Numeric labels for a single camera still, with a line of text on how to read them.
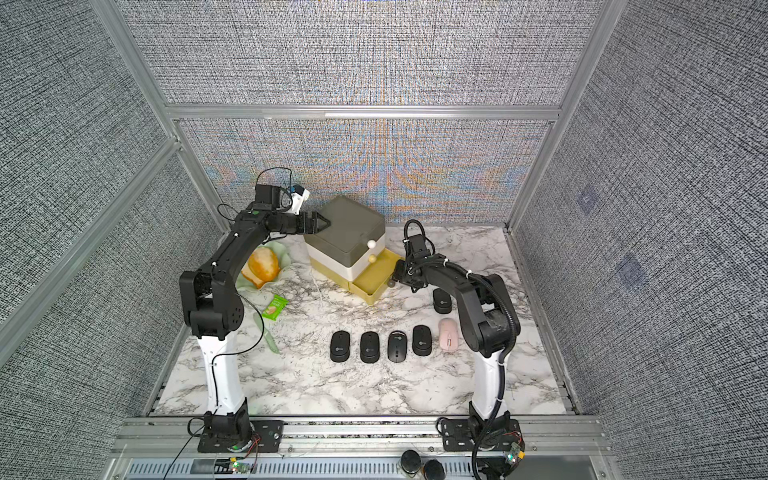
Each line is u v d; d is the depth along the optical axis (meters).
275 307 0.95
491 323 0.53
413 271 0.75
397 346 0.86
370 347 0.86
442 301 0.95
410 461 0.64
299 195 0.86
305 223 0.84
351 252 0.86
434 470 0.62
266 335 0.90
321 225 0.87
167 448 0.74
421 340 0.88
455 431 0.74
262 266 0.98
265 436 0.73
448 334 0.88
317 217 0.86
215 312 0.56
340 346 0.86
